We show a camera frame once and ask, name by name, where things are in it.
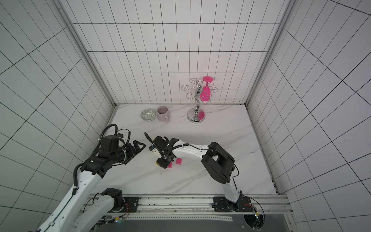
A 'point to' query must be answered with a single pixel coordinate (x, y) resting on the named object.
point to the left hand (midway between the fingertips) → (140, 152)
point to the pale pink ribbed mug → (163, 113)
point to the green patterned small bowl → (148, 114)
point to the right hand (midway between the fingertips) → (163, 158)
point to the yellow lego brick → (157, 163)
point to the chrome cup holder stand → (196, 115)
